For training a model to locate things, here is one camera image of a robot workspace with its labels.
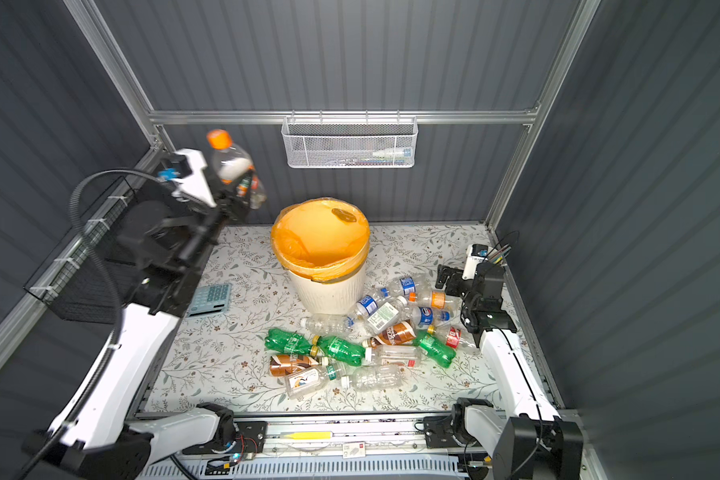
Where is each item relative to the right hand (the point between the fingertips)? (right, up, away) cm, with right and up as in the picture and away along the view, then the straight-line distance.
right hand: (461, 270), depth 82 cm
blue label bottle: (-13, -6, +15) cm, 20 cm away
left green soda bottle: (-49, -21, +5) cm, 54 cm away
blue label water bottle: (-25, -11, +10) cm, 29 cm away
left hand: (-50, +20, -27) cm, 60 cm away
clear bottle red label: (-18, -25, +5) cm, 32 cm away
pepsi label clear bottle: (-8, -14, +7) cm, 17 cm away
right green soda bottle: (-34, -22, +1) cm, 41 cm away
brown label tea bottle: (-49, -26, -1) cm, 55 cm away
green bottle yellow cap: (-7, -22, +2) cm, 23 cm away
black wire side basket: (-91, -2, -15) cm, 92 cm away
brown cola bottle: (-18, -18, +1) cm, 25 cm away
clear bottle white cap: (-37, -18, +11) cm, 42 cm away
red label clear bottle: (-1, -19, +3) cm, 19 cm away
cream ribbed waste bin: (-33, -8, +3) cm, 34 cm away
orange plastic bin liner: (-41, +9, +11) cm, 43 cm away
